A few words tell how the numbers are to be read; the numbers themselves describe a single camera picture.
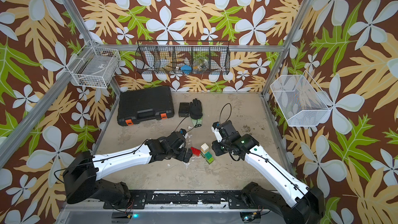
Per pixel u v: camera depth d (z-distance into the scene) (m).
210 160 0.84
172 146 0.63
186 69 0.94
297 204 0.38
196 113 1.09
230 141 0.56
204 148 0.80
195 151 0.92
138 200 0.74
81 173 0.42
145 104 1.03
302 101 0.79
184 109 1.07
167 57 0.96
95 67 0.86
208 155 0.84
